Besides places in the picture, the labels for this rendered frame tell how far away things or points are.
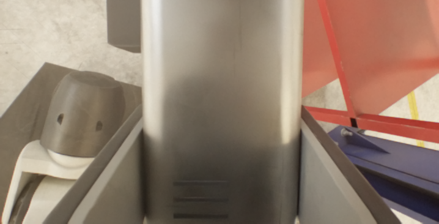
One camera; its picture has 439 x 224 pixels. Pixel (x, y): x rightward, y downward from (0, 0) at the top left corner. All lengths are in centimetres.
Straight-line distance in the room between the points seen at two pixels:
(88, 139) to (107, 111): 7
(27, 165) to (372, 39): 83
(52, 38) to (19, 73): 15
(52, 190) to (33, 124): 21
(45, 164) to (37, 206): 9
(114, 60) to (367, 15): 78
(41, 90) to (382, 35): 90
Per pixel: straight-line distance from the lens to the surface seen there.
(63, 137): 55
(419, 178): 116
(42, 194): 62
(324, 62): 107
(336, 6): 60
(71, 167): 57
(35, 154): 60
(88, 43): 90
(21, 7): 97
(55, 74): 73
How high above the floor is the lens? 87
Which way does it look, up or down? 69 degrees down
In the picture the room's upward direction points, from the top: 100 degrees clockwise
